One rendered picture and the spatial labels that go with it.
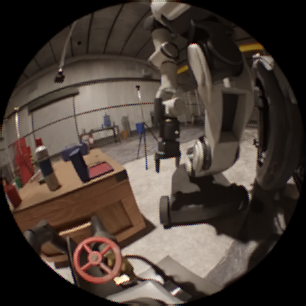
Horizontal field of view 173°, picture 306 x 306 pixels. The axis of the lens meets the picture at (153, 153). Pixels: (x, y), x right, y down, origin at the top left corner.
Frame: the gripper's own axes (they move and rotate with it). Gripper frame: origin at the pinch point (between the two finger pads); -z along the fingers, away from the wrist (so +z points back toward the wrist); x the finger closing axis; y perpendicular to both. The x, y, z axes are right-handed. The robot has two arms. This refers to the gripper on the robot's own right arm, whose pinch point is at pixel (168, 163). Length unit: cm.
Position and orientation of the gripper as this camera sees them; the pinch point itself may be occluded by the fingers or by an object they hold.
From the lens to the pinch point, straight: 43.9
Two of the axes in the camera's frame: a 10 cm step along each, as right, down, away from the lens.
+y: 4.8, 2.1, -8.5
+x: -8.8, 1.1, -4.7
